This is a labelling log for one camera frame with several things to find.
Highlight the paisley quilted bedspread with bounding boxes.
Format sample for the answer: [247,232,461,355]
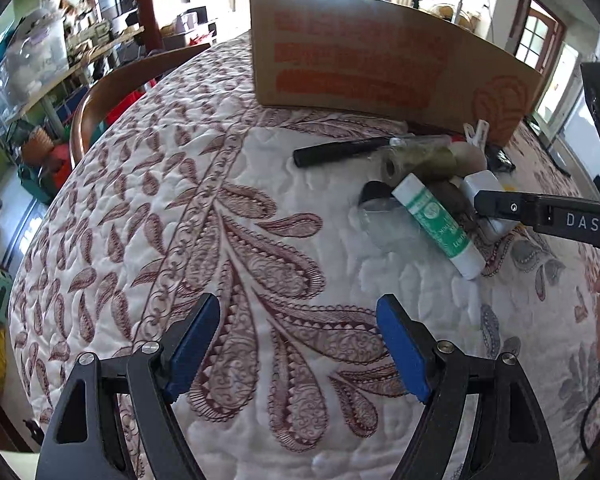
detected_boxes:
[9,36,600,479]

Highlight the clear plastic wrapper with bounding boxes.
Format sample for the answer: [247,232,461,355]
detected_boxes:
[353,180,429,261]

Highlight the white green glue stick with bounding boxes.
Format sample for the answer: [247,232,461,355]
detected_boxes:
[392,174,486,280]

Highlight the beige egg-shaped object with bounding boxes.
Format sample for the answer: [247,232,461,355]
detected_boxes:
[449,142,488,178]

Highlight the brown wooden door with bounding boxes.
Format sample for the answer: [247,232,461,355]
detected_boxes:
[509,0,566,74]

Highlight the white charger block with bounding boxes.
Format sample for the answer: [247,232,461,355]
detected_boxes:
[460,170,516,243]

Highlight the white plastic clip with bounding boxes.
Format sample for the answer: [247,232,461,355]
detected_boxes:
[463,119,490,152]

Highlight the olive green roll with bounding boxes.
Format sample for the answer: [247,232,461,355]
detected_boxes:
[380,146,457,188]

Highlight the cardboard box orange print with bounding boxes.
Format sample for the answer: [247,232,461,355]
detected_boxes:
[249,0,541,146]

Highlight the black marker pen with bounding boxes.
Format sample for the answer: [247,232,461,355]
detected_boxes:
[292,136,414,168]

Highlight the dark grey roll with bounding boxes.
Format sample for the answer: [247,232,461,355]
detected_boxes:
[428,181,478,232]

